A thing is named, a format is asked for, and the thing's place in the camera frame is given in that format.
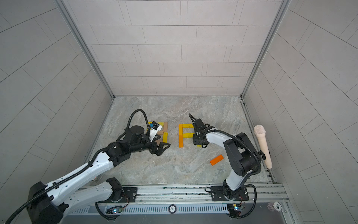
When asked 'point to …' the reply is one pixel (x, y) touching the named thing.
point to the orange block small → (180, 129)
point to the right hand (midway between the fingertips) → (197, 140)
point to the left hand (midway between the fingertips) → (167, 141)
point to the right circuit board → (234, 209)
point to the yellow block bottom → (165, 137)
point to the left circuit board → (115, 209)
